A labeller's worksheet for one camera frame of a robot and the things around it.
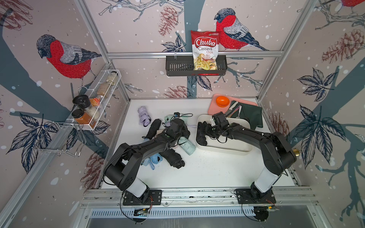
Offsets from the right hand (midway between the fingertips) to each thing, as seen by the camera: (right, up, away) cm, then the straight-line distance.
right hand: (202, 131), depth 93 cm
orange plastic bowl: (+19, +21, +22) cm, 37 cm away
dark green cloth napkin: (+42, +11, +17) cm, 47 cm away
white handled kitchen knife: (+26, +15, +21) cm, 37 cm away
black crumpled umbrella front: (-19, -15, -7) cm, 25 cm away
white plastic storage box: (+17, -9, -4) cm, 20 cm away
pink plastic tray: (+13, +16, +22) cm, 30 cm away
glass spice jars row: (-57, +26, -15) cm, 64 cm away
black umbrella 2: (+1, +1, -1) cm, 2 cm away
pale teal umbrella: (-10, -8, -4) cm, 14 cm away
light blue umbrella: (-29, -15, -9) cm, 34 cm away
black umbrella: (-33, +2, +6) cm, 34 cm away
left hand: (-9, +5, -3) cm, 11 cm away
